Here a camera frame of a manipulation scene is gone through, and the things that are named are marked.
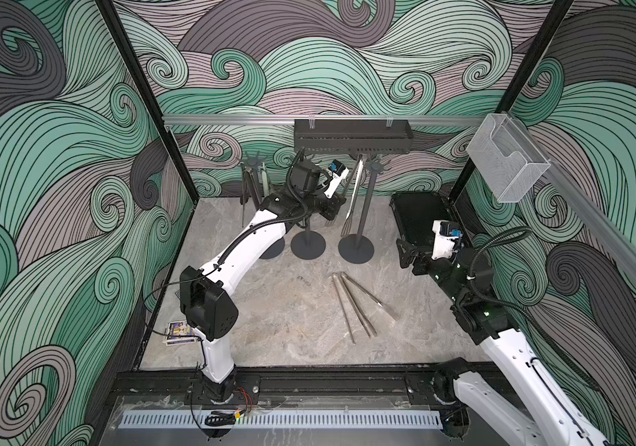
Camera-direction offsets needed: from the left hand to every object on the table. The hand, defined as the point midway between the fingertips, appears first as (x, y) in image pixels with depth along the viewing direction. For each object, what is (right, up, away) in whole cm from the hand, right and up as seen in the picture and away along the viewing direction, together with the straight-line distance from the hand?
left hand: (343, 194), depth 77 cm
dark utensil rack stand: (-11, -17, +27) cm, 33 cm away
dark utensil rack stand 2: (+9, -19, +26) cm, 34 cm away
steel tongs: (+1, -7, -3) cm, 8 cm away
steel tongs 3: (+2, -36, +13) cm, 38 cm away
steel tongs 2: (+2, -28, +18) cm, 33 cm away
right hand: (+17, -13, -5) cm, 22 cm away
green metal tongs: (-23, +4, +1) cm, 23 cm away
